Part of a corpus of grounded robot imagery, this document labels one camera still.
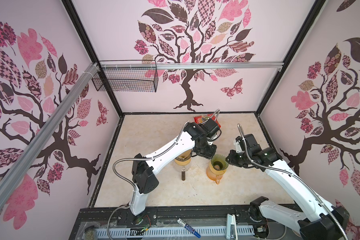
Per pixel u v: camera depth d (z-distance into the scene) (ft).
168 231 2.29
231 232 2.21
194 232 2.24
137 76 3.11
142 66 3.01
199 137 1.70
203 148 2.06
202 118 3.63
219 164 2.72
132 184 1.68
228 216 2.34
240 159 2.17
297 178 1.47
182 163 2.66
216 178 2.67
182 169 2.61
